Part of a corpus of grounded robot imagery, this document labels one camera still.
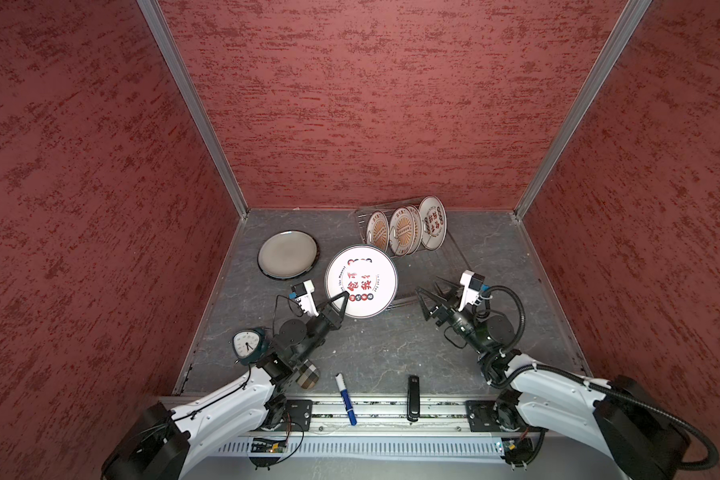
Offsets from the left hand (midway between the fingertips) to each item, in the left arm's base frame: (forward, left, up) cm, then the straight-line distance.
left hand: (351, 299), depth 77 cm
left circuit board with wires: (-30, +22, -20) cm, 42 cm away
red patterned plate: (+34, -28, -6) cm, 44 cm away
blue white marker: (-23, 0, -16) cm, 28 cm away
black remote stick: (-20, -17, -17) cm, 31 cm away
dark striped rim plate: (+25, +25, -14) cm, 38 cm away
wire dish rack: (+21, -21, -17) cm, 34 cm away
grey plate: (+5, -4, +4) cm, 8 cm away
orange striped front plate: (+31, -7, -7) cm, 32 cm away
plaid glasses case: (-15, +11, -13) cm, 23 cm away
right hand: (0, -17, +6) cm, 18 cm away
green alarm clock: (-8, +29, -13) cm, 32 cm away
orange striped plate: (+30, -17, -6) cm, 35 cm away
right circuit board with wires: (-31, -41, -17) cm, 54 cm away
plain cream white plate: (+25, +25, -14) cm, 38 cm away
